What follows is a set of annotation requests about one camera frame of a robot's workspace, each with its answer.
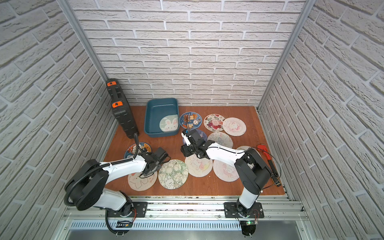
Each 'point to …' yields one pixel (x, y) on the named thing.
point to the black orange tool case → (120, 108)
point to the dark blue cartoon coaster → (130, 152)
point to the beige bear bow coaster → (141, 184)
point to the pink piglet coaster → (225, 171)
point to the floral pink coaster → (214, 122)
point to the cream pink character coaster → (198, 167)
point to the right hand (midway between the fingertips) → (186, 148)
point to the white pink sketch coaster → (234, 126)
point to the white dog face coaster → (243, 148)
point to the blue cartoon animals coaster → (190, 120)
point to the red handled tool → (263, 148)
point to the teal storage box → (161, 117)
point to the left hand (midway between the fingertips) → (157, 165)
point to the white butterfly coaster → (221, 138)
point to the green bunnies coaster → (173, 174)
